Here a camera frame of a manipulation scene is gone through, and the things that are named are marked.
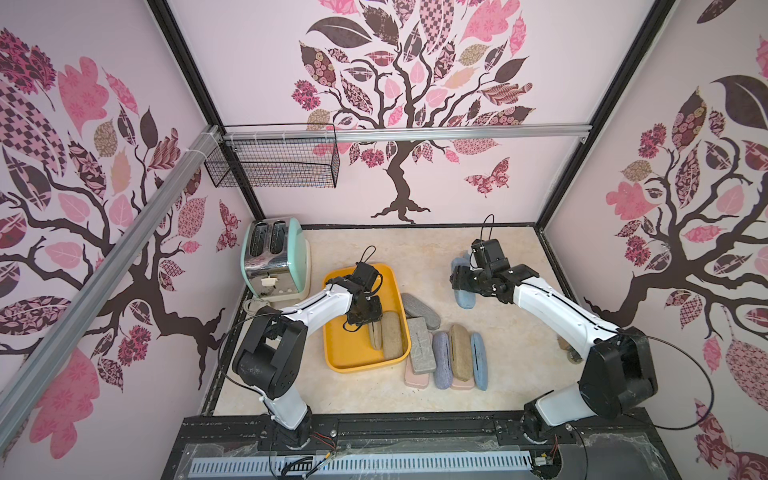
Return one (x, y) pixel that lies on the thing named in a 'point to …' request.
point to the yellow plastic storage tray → (348, 352)
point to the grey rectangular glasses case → (421, 346)
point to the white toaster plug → (253, 305)
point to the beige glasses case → (391, 335)
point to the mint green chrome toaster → (273, 256)
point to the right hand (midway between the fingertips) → (459, 275)
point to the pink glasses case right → (458, 384)
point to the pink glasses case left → (417, 381)
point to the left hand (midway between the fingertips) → (376, 322)
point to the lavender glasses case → (443, 360)
